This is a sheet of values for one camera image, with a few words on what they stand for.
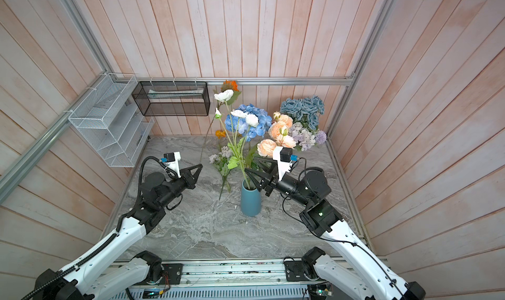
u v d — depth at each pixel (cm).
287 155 48
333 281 56
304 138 80
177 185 66
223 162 101
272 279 74
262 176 52
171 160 64
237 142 61
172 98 106
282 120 73
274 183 51
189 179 65
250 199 76
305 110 80
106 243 46
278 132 70
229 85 82
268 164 59
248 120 59
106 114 77
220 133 114
